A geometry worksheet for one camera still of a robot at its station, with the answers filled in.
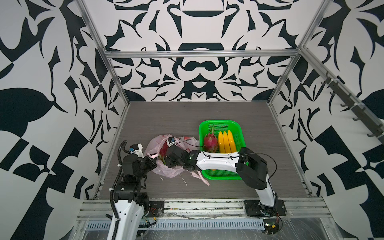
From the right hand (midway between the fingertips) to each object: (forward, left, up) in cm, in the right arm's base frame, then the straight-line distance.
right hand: (166, 156), depth 84 cm
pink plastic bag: (+4, +5, +3) cm, 7 cm away
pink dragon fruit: (+9, -25, 0) cm, 26 cm away
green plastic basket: (+18, -43, -1) cm, 46 cm away
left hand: (-1, +4, +7) cm, 8 cm away
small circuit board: (-31, -51, -10) cm, 61 cm away
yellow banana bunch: (+10, -35, -5) cm, 37 cm away
